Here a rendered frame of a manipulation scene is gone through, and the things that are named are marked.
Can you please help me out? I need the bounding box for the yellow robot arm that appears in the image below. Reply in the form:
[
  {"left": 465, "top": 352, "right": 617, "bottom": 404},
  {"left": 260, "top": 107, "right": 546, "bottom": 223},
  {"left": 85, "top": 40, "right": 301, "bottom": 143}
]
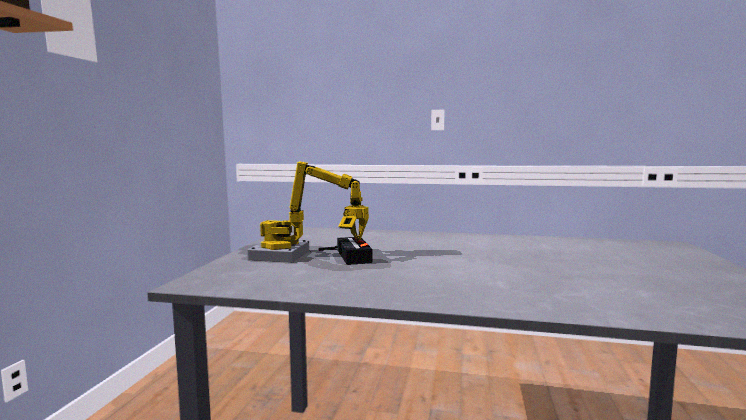
[{"left": 261, "top": 162, "right": 363, "bottom": 250}]

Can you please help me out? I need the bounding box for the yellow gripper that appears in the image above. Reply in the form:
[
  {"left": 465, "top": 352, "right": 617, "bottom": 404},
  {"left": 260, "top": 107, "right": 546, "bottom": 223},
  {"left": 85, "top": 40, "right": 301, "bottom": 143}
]
[{"left": 338, "top": 205, "right": 369, "bottom": 240}]

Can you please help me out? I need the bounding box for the black power strip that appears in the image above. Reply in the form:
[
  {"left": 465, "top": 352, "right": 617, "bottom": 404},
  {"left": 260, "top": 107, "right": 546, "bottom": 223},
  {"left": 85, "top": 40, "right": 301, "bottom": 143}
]
[{"left": 318, "top": 237, "right": 372, "bottom": 265}]

